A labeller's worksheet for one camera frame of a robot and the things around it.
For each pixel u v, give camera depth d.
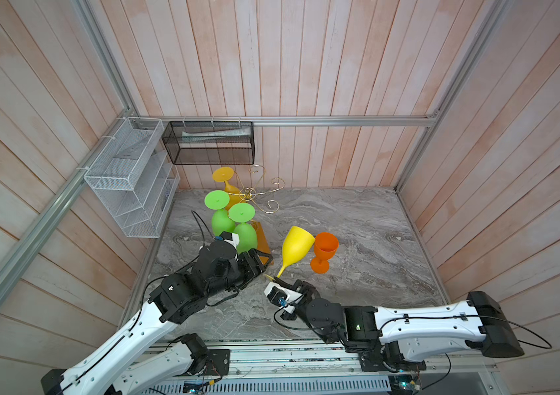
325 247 0.82
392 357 0.65
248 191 0.76
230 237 0.62
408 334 0.47
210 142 0.99
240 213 0.68
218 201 0.72
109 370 0.39
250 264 0.56
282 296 0.51
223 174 0.81
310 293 0.61
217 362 0.73
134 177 0.68
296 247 0.69
